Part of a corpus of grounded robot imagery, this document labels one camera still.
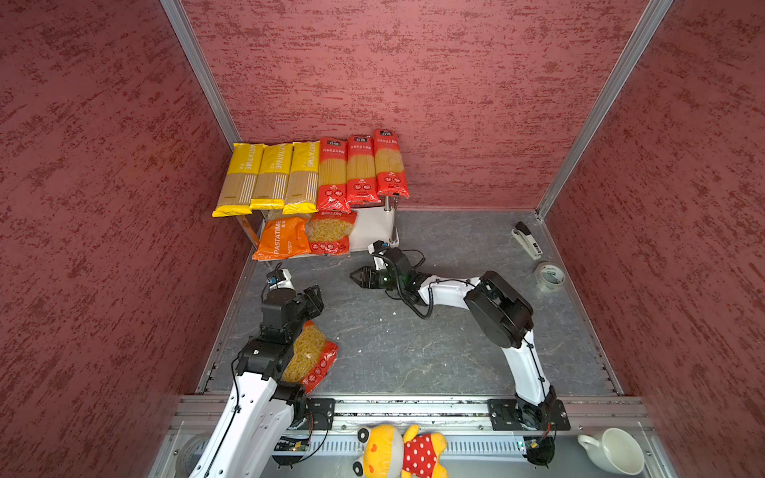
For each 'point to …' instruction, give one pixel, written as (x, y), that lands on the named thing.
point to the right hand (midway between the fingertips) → (352, 281)
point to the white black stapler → (524, 236)
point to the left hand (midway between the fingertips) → (313, 296)
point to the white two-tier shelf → (373, 227)
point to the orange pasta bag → (282, 238)
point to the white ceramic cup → (617, 450)
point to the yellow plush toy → (388, 452)
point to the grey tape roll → (550, 276)
